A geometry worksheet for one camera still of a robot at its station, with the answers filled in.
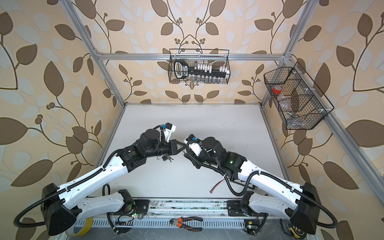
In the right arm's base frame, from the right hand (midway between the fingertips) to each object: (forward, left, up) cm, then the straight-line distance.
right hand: (187, 153), depth 71 cm
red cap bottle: (+35, -54, +8) cm, 65 cm away
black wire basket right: (+25, -63, +7) cm, 68 cm away
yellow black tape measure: (-30, -47, -18) cm, 59 cm away
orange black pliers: (-25, +5, -21) cm, 33 cm away
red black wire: (-9, -14, -22) cm, 28 cm away
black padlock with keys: (+8, +15, -20) cm, 26 cm away
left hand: (+1, -1, +5) cm, 5 cm away
